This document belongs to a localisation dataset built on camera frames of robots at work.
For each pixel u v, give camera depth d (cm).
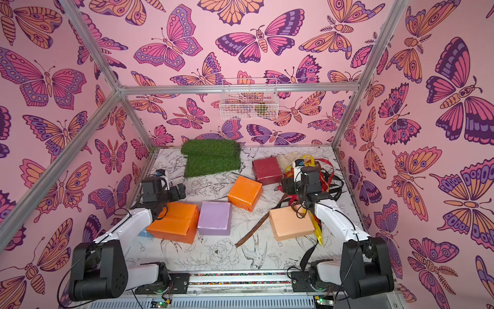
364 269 41
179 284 73
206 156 113
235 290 73
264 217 92
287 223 83
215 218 84
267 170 100
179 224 81
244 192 92
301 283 73
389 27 73
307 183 66
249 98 95
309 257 80
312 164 107
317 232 85
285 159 112
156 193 69
